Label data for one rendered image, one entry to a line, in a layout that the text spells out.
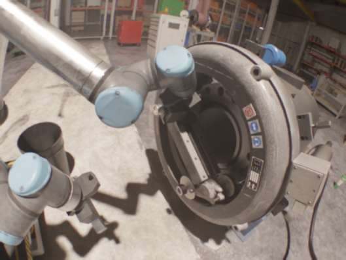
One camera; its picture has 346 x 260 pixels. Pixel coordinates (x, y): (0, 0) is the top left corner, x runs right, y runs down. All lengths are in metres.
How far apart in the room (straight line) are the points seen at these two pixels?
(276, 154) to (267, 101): 0.13
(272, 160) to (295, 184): 0.09
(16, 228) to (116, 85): 0.35
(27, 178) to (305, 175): 0.59
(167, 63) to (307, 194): 0.48
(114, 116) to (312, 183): 0.47
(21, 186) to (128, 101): 0.26
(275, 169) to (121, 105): 0.39
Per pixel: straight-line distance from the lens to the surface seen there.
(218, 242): 1.16
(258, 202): 0.54
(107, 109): 0.33
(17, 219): 0.40
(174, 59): 0.43
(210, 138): 0.91
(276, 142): 0.45
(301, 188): 0.49
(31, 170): 0.35
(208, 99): 0.75
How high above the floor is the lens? 1.01
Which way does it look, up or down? 35 degrees down
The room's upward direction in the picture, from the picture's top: 12 degrees clockwise
